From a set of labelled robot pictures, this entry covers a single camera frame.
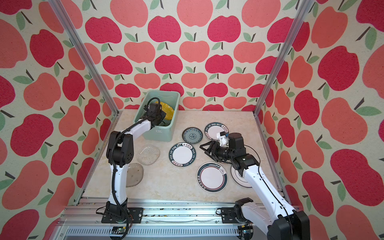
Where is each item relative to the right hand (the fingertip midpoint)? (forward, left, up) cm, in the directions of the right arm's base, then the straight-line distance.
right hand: (205, 148), depth 75 cm
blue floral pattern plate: (+24, +9, -22) cm, 33 cm away
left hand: (+32, +29, -9) cm, 44 cm away
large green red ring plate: (-7, -5, -21) cm, 23 cm away
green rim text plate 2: (+31, -5, -22) cm, 38 cm away
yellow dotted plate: (+41, +30, -15) cm, 53 cm away
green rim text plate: (+7, +15, -21) cm, 26 cm away
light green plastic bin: (+16, +25, -10) cm, 31 cm away
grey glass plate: (-9, +41, -20) cm, 46 cm away
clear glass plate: (+4, +37, -21) cm, 43 cm away
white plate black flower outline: (-6, -22, -22) cm, 32 cm away
